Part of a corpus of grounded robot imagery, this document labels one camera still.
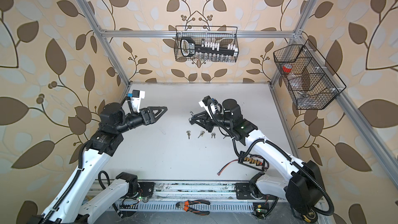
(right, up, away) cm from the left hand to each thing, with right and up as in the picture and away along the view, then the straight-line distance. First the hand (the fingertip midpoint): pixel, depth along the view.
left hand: (164, 109), depth 64 cm
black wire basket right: (+72, +14, +17) cm, 76 cm away
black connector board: (+45, -29, +18) cm, 57 cm away
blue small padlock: (+11, -2, +7) cm, 13 cm away
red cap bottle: (+64, +22, +24) cm, 72 cm away
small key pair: (+23, -17, +30) cm, 41 cm away
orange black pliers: (+7, -44, +6) cm, 45 cm away
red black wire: (+28, -32, +18) cm, 46 cm away
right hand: (+12, -5, +6) cm, 15 cm away
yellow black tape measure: (+63, -46, +1) cm, 78 cm away
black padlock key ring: (+15, -17, +30) cm, 38 cm away
